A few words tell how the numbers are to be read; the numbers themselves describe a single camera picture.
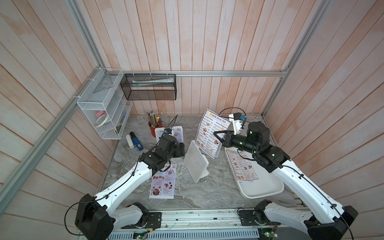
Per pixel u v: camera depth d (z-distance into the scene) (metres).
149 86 1.04
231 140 0.58
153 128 0.97
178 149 0.70
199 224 0.73
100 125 0.78
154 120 1.01
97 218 0.38
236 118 0.59
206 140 0.70
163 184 0.86
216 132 0.66
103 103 0.69
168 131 0.69
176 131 0.87
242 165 0.90
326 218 0.38
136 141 1.01
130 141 1.01
